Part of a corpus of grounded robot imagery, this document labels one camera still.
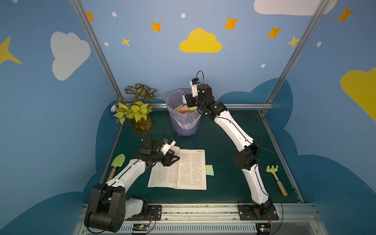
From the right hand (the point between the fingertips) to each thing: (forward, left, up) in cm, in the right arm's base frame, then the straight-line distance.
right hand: (189, 94), depth 84 cm
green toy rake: (-28, -55, -34) cm, 71 cm away
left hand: (-27, +6, -23) cm, 36 cm away
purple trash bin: (-3, -3, -32) cm, 32 cm away
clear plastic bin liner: (+6, +9, -9) cm, 15 cm away
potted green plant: (-6, +31, -8) cm, 33 cm away
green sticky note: (-31, -14, -34) cm, 49 cm away
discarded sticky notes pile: (+6, +5, -18) cm, 20 cm away
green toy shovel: (-31, +43, -31) cm, 62 cm away
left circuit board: (-63, +20, -34) cm, 74 cm away
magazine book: (-34, -2, -33) cm, 48 cm away
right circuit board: (-59, -41, -35) cm, 81 cm away
